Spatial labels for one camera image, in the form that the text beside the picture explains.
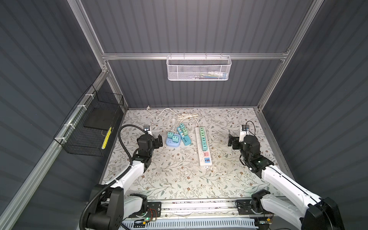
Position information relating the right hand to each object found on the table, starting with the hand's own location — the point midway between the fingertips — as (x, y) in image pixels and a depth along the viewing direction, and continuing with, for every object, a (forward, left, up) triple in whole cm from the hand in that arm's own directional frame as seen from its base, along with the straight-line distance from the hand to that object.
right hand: (239, 135), depth 82 cm
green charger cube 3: (+8, +20, -11) cm, 24 cm away
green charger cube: (+10, +32, -10) cm, 35 cm away
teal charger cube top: (-2, +19, -10) cm, 22 cm away
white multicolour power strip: (-7, +19, -15) cm, 25 cm away
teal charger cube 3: (+4, +20, -11) cm, 23 cm away
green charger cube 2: (+12, +20, -11) cm, 26 cm away
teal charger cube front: (+4, +38, -10) cm, 40 cm away
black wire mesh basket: (-4, +81, +12) cm, 82 cm away
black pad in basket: (+4, +77, +12) cm, 78 cm away
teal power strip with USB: (+7, +31, -15) cm, 35 cm away
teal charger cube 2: (+15, +34, -10) cm, 39 cm away
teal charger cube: (+8, +42, -10) cm, 44 cm away
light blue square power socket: (+3, +43, -14) cm, 45 cm away
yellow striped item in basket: (-11, +69, +12) cm, 71 cm away
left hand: (+2, +52, -3) cm, 53 cm away
